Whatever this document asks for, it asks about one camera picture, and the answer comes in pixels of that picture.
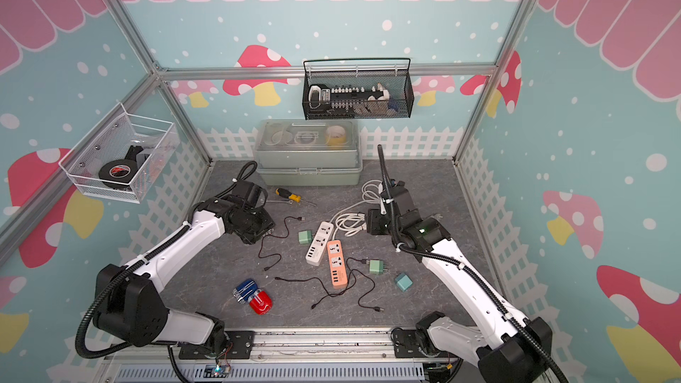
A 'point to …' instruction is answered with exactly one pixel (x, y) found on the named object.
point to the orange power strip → (337, 264)
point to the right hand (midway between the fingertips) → (371, 216)
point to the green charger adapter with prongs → (377, 267)
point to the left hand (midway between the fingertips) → (271, 232)
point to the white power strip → (318, 245)
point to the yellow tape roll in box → (335, 136)
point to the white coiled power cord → (352, 222)
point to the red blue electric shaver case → (248, 293)
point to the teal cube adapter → (403, 282)
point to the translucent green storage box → (307, 152)
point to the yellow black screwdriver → (284, 193)
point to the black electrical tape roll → (118, 170)
